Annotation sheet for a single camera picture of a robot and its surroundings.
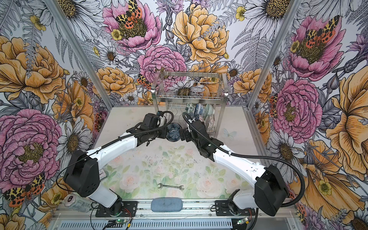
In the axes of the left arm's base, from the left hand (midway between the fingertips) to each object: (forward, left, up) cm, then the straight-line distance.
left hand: (166, 133), depth 88 cm
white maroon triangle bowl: (+10, -29, -2) cm, 31 cm away
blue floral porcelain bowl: (+22, -21, -3) cm, 31 cm away
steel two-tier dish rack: (+39, -25, -3) cm, 46 cm away
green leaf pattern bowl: (+24, -15, -2) cm, 28 cm away
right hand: (-2, -14, +7) cm, 16 cm away
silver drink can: (-36, +37, -2) cm, 52 cm away
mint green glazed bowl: (+22, -29, -3) cm, 36 cm away
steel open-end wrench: (-26, +2, -13) cm, 29 cm away
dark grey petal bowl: (+2, -4, 0) cm, 5 cm away
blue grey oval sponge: (-36, -2, -11) cm, 37 cm away
